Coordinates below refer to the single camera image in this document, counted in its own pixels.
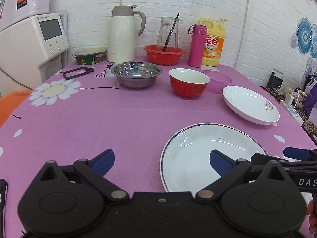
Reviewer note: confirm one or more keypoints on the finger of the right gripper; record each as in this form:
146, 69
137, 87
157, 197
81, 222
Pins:
300, 154

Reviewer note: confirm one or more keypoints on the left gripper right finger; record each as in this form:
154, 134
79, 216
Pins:
232, 173

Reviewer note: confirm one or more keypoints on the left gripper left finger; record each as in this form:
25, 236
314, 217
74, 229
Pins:
93, 172

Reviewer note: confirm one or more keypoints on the white plate dark rim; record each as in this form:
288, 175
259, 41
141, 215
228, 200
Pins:
185, 159

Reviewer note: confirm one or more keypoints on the white floral plate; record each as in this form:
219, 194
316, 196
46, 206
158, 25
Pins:
250, 105

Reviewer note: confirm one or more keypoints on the red white ceramic bowl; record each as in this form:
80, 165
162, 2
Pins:
188, 83

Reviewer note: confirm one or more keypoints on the stainless steel bowl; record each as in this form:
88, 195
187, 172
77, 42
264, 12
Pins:
136, 75

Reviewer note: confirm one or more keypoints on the right hand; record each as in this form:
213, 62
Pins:
312, 217

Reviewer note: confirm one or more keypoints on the white power strip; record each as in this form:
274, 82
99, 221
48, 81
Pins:
290, 109

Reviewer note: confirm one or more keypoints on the purple gift bag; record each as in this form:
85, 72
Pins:
310, 103

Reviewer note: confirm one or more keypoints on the white charger plug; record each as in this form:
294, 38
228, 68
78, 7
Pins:
290, 95

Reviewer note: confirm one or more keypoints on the pink floral tablecloth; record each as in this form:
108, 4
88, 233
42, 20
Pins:
135, 124

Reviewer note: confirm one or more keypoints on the black box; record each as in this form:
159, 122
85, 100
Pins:
274, 82

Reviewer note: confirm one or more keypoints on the purple plastic bowl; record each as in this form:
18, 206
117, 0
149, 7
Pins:
218, 81

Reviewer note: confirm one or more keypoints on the black smartphone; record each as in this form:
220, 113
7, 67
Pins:
3, 195

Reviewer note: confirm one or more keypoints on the orange plastic basin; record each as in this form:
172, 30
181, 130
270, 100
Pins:
10, 102

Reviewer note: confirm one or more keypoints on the instant noodle cup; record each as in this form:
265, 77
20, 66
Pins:
89, 56

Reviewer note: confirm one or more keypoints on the pink thermos bottle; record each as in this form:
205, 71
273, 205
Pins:
199, 34

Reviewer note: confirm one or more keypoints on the cream thermal jug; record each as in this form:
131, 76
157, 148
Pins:
124, 27

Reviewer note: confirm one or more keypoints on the red plastic basket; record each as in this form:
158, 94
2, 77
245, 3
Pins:
169, 57

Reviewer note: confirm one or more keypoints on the white water dispenser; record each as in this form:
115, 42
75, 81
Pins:
31, 52

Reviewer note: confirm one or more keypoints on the yellow detergent bottle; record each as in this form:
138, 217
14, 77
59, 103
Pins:
216, 34

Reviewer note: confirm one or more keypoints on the black stirring stick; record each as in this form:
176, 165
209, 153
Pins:
169, 28

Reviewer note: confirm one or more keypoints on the glass carafe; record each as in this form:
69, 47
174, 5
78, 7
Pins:
159, 44

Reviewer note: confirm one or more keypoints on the white water purifier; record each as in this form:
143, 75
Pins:
13, 11

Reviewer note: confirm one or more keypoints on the black plastic frame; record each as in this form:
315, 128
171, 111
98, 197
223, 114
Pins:
77, 72

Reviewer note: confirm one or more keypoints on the blue wall decoration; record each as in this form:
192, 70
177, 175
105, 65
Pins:
304, 38

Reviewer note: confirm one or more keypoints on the white cable duct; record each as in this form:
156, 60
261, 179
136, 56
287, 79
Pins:
245, 31

